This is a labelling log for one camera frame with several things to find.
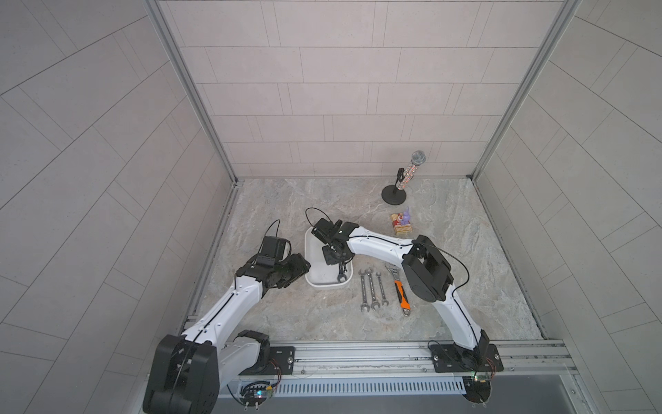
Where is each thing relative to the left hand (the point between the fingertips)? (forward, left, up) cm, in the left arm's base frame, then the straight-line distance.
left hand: (310, 265), depth 84 cm
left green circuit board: (-34, +11, -3) cm, 36 cm away
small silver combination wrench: (-10, -25, -5) cm, 27 cm away
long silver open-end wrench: (-11, -18, -5) cm, 22 cm away
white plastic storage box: (-1, -2, -4) cm, 5 cm away
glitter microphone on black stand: (+34, -33, -3) cm, 48 cm away
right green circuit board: (-32, -48, -6) cm, 58 cm away
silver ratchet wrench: (-2, -10, -5) cm, 12 cm away
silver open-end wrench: (-10, -21, -6) cm, 24 cm away
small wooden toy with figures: (+19, -33, -2) cm, 38 cm away
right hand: (+6, -7, -7) cm, 12 cm away
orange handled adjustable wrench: (-8, -30, -4) cm, 31 cm away
